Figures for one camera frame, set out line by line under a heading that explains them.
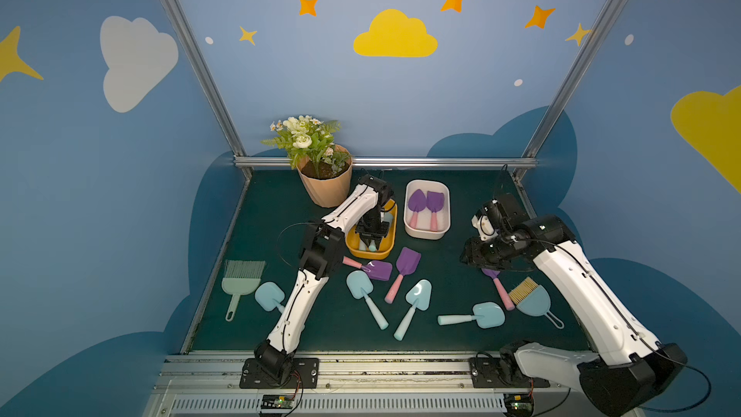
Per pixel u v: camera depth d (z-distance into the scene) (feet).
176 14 2.51
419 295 2.90
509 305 2.79
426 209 3.62
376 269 3.05
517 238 1.65
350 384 2.43
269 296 2.83
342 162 3.38
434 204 3.65
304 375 2.43
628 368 1.22
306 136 2.89
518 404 2.40
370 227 2.84
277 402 2.35
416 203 3.67
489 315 2.77
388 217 3.42
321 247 2.14
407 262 3.12
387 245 3.11
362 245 3.14
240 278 2.97
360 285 2.92
